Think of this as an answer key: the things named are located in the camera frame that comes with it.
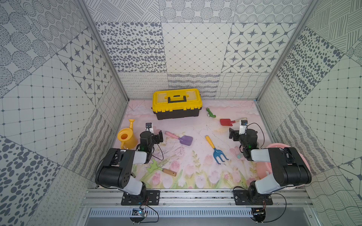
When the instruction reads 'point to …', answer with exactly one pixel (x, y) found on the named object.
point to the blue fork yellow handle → (217, 152)
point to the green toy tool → (210, 114)
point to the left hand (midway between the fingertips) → (152, 129)
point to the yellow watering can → (127, 137)
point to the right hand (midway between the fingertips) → (237, 129)
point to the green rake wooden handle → (154, 166)
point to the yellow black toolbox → (176, 103)
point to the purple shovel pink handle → (171, 134)
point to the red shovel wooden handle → (244, 118)
